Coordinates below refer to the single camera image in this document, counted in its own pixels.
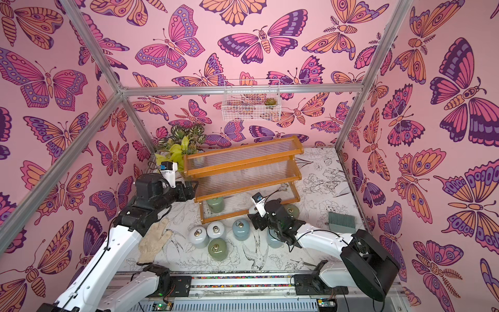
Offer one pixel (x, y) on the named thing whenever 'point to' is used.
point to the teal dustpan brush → (341, 223)
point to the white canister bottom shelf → (253, 209)
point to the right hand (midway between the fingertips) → (256, 207)
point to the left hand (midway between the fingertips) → (192, 180)
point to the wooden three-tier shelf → (245, 179)
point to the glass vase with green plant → (180, 142)
